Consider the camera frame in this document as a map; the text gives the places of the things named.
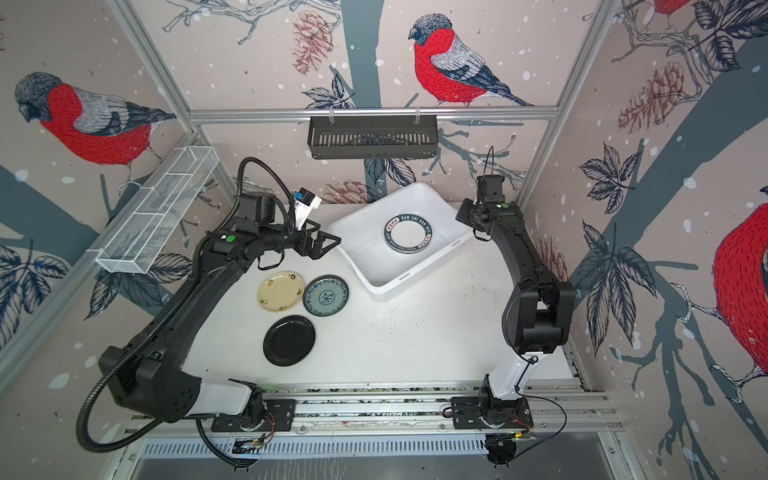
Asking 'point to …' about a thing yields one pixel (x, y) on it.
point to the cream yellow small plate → (281, 291)
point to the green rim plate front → (409, 233)
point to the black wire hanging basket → (355, 137)
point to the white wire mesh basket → (140, 245)
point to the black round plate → (289, 340)
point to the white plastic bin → (381, 270)
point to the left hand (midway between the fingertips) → (325, 231)
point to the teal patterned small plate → (326, 295)
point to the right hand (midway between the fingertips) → (463, 215)
